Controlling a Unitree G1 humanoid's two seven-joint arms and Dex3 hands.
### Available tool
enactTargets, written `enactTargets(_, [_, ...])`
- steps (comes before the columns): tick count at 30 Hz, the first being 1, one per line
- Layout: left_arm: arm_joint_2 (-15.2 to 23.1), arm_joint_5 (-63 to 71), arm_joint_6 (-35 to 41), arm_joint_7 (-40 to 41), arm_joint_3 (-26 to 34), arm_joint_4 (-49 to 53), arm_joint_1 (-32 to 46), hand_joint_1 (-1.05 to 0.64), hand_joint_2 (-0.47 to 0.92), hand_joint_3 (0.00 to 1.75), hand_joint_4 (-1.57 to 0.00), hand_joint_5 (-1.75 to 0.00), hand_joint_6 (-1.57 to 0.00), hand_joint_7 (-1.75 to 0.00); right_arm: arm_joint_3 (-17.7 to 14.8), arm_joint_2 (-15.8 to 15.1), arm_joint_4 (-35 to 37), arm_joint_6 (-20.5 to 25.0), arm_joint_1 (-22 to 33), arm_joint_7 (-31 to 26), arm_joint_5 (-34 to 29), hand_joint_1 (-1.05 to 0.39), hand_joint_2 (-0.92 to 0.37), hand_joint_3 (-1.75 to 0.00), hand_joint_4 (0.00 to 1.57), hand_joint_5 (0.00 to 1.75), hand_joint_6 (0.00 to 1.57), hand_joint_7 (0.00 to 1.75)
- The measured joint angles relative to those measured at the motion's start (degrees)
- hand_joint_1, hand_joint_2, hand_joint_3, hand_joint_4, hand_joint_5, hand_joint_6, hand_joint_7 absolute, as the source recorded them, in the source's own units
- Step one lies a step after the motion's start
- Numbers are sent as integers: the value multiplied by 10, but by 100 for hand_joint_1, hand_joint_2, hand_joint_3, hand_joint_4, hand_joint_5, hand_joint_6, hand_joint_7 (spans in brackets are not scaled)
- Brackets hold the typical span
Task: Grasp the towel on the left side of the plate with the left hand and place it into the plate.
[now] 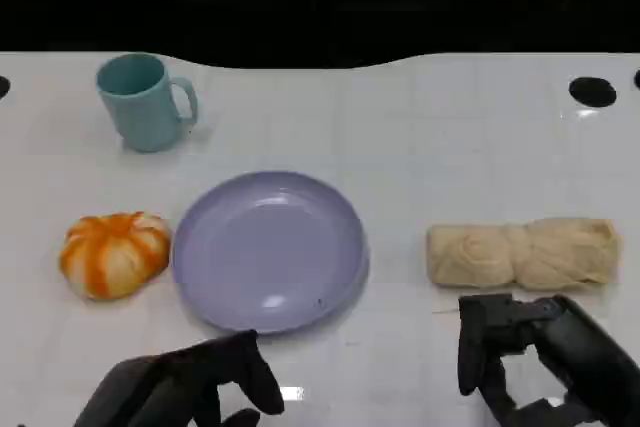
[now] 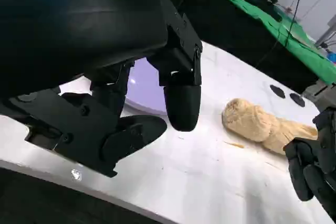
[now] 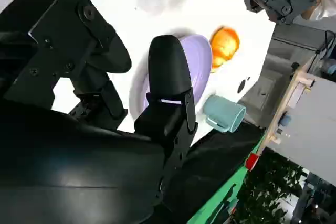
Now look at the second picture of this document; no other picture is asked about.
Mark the grey metal frame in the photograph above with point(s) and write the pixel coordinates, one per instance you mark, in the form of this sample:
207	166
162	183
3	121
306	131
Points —
325	35

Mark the black cloth on green cloth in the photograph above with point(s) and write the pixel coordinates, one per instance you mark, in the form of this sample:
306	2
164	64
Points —
254	3

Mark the lilac plate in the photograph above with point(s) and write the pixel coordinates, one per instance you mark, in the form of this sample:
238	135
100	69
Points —
144	90

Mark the black table grommet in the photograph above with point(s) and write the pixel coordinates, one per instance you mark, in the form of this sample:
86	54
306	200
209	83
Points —
297	100
277	91

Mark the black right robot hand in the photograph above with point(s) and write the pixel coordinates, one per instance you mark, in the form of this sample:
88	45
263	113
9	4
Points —
320	161

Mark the small blue object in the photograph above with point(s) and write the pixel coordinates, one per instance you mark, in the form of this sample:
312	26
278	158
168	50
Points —
332	56

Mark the beige towel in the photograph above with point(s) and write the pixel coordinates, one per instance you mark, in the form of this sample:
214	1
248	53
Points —
252	121

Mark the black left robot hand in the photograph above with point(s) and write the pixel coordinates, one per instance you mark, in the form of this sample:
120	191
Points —
78	37

